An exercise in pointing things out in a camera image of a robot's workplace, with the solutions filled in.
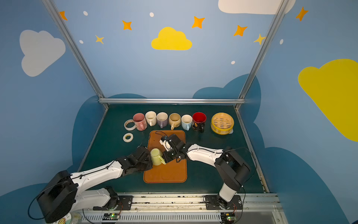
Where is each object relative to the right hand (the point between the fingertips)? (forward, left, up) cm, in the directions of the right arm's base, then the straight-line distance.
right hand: (164, 155), depth 86 cm
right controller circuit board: (-29, -37, -7) cm, 47 cm away
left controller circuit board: (-33, +24, -6) cm, 41 cm away
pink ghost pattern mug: (+23, +20, +3) cm, 31 cm away
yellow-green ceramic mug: (-2, +4, +4) cm, 6 cm away
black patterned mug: (+28, -22, +1) cm, 35 cm away
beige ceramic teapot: (+27, -4, +1) cm, 28 cm away
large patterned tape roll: (+29, +34, -5) cm, 45 cm away
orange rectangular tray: (-8, -7, -4) cm, 12 cm away
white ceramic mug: (+29, +14, +1) cm, 32 cm away
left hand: (-5, +5, -3) cm, 8 cm away
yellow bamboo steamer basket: (+29, -40, -2) cm, 49 cm away
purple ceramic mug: (+31, +7, -3) cm, 32 cm away
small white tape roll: (+13, +28, -6) cm, 32 cm away
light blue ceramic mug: (+26, -13, +1) cm, 29 cm away
